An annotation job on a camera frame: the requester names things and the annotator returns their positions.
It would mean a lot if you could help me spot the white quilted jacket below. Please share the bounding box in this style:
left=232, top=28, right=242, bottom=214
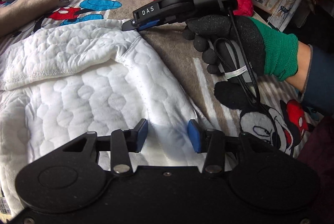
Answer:
left=1, top=20, right=206, bottom=215

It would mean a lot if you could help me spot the right black green gloved hand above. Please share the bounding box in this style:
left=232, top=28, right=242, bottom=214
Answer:
left=183, top=15, right=305, bottom=91

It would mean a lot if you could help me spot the beige folded fleece garment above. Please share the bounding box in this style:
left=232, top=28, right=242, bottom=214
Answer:
left=1, top=0, right=59, bottom=36

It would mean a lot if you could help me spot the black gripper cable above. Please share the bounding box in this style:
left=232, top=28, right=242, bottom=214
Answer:
left=212, top=11, right=283, bottom=151

